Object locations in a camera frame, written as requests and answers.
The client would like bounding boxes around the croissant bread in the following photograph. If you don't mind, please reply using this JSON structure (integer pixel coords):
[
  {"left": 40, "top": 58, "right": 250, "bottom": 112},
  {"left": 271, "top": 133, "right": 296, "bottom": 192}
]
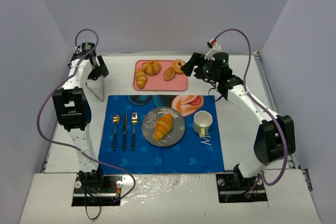
[
  {"left": 135, "top": 69, "right": 147, "bottom": 89},
  {"left": 154, "top": 113, "right": 173, "bottom": 142}
]

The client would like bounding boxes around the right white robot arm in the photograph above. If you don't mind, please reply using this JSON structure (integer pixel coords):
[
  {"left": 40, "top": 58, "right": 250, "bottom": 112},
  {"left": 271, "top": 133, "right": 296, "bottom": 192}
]
[{"left": 181, "top": 52, "right": 296, "bottom": 187}]

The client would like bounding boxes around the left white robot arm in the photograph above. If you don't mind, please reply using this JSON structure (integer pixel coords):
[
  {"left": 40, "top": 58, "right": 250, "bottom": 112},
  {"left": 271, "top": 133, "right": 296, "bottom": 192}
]
[{"left": 52, "top": 42, "right": 109, "bottom": 193}]

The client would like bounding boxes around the round striped bread roll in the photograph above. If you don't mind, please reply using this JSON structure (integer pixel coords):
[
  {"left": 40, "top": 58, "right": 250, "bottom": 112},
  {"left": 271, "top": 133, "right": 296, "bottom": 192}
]
[{"left": 142, "top": 60, "right": 161, "bottom": 76}]

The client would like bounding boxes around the sugared donut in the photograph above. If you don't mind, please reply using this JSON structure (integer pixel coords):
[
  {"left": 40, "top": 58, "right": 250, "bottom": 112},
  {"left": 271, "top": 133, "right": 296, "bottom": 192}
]
[{"left": 172, "top": 59, "right": 186, "bottom": 74}]

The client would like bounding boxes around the small sesame bun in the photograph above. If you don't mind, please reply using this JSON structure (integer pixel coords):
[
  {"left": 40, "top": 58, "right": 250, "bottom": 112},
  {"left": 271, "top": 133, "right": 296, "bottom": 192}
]
[{"left": 163, "top": 67, "right": 176, "bottom": 81}]

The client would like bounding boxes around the pink tray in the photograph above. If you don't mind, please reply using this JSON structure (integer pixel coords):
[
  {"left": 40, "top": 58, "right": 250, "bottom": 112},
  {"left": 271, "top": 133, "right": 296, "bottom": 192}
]
[{"left": 133, "top": 59, "right": 188, "bottom": 91}]

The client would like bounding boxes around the grey reindeer plate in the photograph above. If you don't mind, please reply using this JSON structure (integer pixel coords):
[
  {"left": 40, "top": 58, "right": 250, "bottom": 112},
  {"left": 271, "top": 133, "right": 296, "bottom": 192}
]
[{"left": 141, "top": 106, "right": 186, "bottom": 147}]

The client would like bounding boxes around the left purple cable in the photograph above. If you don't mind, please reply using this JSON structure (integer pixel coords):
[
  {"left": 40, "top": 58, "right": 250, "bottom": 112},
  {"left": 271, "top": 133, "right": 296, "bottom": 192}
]
[{"left": 36, "top": 28, "right": 137, "bottom": 201}]

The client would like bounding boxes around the purple cable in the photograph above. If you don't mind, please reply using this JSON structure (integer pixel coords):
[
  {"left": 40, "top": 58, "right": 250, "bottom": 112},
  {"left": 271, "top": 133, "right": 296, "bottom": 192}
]
[
  {"left": 36, "top": 28, "right": 137, "bottom": 201},
  {"left": 215, "top": 28, "right": 289, "bottom": 187}
]

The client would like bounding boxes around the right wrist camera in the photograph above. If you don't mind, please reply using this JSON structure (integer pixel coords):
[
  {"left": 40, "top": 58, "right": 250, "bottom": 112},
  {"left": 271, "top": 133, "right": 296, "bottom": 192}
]
[{"left": 204, "top": 39, "right": 222, "bottom": 61}]

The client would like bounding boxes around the cream mug yellow handle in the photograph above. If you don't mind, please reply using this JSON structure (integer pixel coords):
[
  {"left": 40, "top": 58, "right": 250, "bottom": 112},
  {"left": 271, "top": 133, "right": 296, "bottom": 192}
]
[{"left": 193, "top": 111, "right": 213, "bottom": 138}]

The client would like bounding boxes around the gold spoon dark handle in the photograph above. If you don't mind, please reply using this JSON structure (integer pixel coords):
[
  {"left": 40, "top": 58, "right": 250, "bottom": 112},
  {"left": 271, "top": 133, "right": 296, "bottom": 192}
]
[{"left": 111, "top": 114, "right": 120, "bottom": 151}]

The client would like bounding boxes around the gold knife dark handle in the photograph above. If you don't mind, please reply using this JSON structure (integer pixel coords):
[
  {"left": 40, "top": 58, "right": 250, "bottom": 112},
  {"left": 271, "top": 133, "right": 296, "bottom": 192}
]
[{"left": 122, "top": 114, "right": 128, "bottom": 151}]

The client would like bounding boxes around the gold fork dark handle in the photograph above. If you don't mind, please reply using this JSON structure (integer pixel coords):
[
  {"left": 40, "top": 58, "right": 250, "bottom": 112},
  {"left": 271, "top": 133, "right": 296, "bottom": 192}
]
[{"left": 131, "top": 112, "right": 138, "bottom": 151}]

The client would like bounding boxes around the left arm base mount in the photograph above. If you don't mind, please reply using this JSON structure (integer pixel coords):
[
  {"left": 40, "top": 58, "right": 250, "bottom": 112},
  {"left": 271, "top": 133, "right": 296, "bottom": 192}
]
[{"left": 71, "top": 175, "right": 123, "bottom": 207}]

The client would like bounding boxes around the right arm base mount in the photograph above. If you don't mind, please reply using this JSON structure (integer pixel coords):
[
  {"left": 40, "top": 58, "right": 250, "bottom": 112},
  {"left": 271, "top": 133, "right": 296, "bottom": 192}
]
[{"left": 216, "top": 172, "right": 268, "bottom": 204}]

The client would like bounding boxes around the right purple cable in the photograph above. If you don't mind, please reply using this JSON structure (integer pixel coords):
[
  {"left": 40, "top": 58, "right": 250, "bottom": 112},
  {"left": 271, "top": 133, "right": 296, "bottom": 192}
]
[{"left": 215, "top": 28, "right": 289, "bottom": 187}]

